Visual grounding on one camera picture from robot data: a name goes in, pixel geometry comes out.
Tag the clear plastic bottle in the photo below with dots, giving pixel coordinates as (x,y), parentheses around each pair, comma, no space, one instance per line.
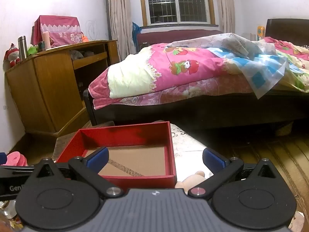
(7,210)

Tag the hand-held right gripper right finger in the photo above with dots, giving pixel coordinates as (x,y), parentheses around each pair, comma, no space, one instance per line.
(213,160)

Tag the blue hanging cloth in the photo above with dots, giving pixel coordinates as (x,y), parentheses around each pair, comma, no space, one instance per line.
(136,32)

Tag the green plush toy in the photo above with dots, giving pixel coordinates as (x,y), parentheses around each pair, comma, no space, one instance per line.
(32,50)

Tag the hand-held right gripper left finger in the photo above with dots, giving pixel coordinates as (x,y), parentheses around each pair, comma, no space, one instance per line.
(97,160)

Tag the yellow toy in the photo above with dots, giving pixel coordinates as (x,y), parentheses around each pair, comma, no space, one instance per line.
(260,32)

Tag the beige curtain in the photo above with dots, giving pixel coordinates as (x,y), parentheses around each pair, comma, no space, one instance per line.
(119,21)
(224,7)

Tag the pink cylinder candle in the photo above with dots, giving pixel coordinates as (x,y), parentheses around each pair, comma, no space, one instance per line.
(46,40)

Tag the pink lidded drink cup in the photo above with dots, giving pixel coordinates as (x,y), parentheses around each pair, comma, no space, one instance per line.
(15,159)

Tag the barred window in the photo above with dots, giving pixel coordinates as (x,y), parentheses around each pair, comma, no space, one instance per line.
(177,4)

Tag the pink cloth covered appliance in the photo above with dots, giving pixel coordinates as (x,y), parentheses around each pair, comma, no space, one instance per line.
(60,31)

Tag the dark jar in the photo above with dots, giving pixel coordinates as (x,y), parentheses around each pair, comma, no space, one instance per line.
(42,46)

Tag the pink floral bedsheet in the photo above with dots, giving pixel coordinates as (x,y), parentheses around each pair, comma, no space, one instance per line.
(169,99)

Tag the wooden desk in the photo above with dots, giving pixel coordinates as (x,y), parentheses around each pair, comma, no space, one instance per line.
(43,89)

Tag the santa claus doll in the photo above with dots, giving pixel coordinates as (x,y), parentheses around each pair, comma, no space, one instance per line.
(12,55)

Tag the cream teddy bear plush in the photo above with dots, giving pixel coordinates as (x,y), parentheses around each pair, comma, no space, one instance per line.
(190,181)

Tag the red cardboard box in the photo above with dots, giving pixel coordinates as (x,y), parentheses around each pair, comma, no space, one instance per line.
(120,134)

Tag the blue checked sheet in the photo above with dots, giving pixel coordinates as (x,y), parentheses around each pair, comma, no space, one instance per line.
(260,62)

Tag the pink cartoon quilt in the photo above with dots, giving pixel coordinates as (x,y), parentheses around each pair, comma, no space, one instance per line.
(193,75)

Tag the shiny floral tablecloth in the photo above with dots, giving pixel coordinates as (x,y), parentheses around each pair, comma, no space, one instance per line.
(188,145)

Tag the pink yellow patterned quilt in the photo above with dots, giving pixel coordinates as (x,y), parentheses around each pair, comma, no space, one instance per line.
(294,53)

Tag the dark wooden bed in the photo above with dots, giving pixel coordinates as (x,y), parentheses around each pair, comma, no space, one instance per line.
(193,112)

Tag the steel thermos flask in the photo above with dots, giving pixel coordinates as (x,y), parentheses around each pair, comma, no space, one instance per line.
(23,47)

